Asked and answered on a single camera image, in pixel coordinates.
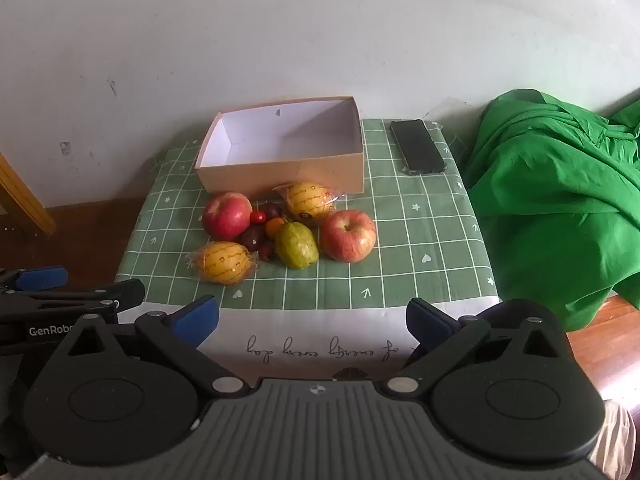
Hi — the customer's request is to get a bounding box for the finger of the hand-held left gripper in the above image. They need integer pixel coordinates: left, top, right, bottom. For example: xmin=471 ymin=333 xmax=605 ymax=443
xmin=0 ymin=266 xmax=69 ymax=293
xmin=0 ymin=279 xmax=147 ymax=322

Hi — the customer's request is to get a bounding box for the black smartphone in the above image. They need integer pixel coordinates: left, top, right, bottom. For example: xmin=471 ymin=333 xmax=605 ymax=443
xmin=390 ymin=119 xmax=447 ymax=177

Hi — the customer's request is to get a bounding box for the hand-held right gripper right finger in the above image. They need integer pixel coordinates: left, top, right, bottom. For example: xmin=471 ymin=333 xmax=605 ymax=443
xmin=382 ymin=297 xmax=576 ymax=396

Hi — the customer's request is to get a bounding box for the green pear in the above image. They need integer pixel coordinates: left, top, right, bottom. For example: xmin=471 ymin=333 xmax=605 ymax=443
xmin=275 ymin=221 xmax=320 ymax=270

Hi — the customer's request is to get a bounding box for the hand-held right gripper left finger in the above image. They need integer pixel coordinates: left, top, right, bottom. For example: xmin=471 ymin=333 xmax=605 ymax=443
xmin=50 ymin=294 xmax=251 ymax=396

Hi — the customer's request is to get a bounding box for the yellow lemon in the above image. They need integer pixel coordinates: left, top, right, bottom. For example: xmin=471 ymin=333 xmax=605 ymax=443
xmin=186 ymin=241 xmax=260 ymax=287

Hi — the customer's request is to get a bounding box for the person's beige trouser leg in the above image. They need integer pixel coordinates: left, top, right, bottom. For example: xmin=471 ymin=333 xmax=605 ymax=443
xmin=587 ymin=400 xmax=637 ymax=473

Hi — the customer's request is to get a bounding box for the yellow wooden frame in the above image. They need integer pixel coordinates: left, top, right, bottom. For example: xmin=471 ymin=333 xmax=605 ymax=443
xmin=0 ymin=152 xmax=57 ymax=238

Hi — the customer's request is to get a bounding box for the green cloth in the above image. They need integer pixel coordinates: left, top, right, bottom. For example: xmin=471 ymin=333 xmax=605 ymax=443
xmin=457 ymin=87 xmax=640 ymax=333

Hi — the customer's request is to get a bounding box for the green checkered tablecloth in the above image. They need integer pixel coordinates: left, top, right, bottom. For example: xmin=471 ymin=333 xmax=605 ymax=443
xmin=114 ymin=117 xmax=503 ymax=383

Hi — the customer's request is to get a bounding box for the cardboard box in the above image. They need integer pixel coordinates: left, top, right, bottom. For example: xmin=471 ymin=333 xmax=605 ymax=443
xmin=194 ymin=95 xmax=365 ymax=195

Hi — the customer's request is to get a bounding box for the red apple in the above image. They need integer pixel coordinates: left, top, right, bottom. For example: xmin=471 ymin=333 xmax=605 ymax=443
xmin=320 ymin=210 xmax=377 ymax=263
xmin=201 ymin=191 xmax=253 ymax=241

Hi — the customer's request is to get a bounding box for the lemon with blue sticker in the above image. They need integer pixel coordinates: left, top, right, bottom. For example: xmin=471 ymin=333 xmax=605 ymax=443
xmin=272 ymin=181 xmax=346 ymax=225

